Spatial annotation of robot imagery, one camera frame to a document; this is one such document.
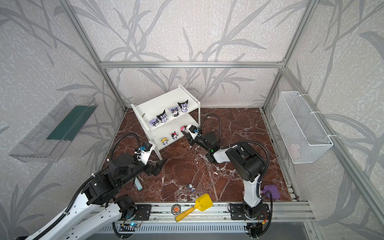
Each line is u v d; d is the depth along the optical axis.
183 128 0.84
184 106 0.69
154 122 0.65
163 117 0.66
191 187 0.81
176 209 0.75
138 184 0.81
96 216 0.57
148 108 0.76
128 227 0.72
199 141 0.79
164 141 0.79
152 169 0.59
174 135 0.81
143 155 0.57
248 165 0.51
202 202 0.75
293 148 0.74
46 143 0.63
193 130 0.72
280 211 0.75
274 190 0.81
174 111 0.68
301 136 0.63
